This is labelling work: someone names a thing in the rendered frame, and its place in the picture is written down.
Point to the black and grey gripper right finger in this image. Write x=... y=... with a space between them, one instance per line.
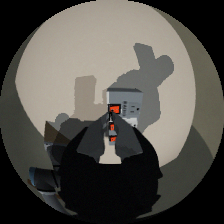
x=130 y=142

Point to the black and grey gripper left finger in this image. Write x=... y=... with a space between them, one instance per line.
x=87 y=143

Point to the grey power strip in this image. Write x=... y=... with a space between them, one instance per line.
x=126 y=102

